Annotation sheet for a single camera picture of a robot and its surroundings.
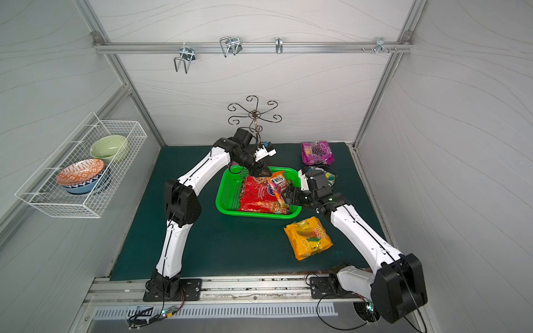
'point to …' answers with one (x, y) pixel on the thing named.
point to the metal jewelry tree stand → (255, 114)
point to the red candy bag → (255, 196)
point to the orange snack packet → (277, 186)
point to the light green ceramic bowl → (109, 148)
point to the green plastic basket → (227, 198)
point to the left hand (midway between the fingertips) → (270, 172)
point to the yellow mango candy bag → (307, 238)
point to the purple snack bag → (317, 152)
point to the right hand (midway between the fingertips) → (290, 193)
